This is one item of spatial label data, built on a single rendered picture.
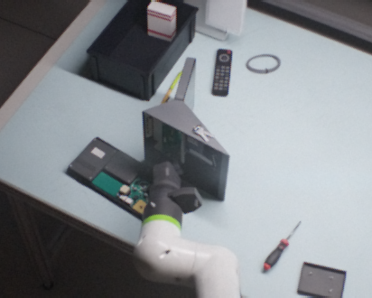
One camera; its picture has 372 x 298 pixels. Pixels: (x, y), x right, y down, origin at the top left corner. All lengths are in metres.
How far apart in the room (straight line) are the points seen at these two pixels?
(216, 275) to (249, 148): 0.56
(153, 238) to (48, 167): 0.50
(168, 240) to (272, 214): 0.40
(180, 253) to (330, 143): 0.65
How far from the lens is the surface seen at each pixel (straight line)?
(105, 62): 2.02
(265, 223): 1.84
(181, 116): 1.75
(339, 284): 1.79
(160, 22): 2.15
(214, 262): 1.53
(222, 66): 2.11
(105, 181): 1.89
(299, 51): 2.21
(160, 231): 1.56
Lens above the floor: 2.60
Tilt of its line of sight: 56 degrees down
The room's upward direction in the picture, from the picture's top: 1 degrees clockwise
